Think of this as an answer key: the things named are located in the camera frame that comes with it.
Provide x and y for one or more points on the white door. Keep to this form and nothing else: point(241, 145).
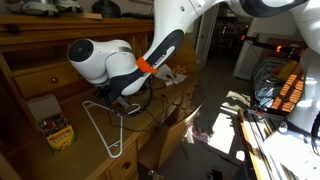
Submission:
point(206, 36)

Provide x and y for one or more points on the robot mounting table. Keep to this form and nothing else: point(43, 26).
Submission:
point(290, 156)

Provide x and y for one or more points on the grey blue sneaker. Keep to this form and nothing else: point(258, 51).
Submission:
point(68, 5)
point(31, 7)

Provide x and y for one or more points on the wooden chair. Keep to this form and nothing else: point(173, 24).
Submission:
point(170, 133)

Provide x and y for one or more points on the white paper sheet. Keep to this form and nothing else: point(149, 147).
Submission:
point(173, 78)

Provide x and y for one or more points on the wooden roll-top desk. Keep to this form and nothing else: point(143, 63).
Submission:
point(43, 40)

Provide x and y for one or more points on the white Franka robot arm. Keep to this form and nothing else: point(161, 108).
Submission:
point(100, 56)

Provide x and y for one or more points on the black pole with orange marks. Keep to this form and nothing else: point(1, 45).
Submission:
point(266, 45)

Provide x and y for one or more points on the wooden desk drawer with knob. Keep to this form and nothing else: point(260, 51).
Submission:
point(36, 80)

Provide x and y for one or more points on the small orange white toy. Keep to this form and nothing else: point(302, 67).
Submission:
point(180, 69)

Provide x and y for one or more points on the yellow green crayon box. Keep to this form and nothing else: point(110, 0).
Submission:
point(58, 133)

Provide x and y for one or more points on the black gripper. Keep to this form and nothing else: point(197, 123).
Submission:
point(105, 91)

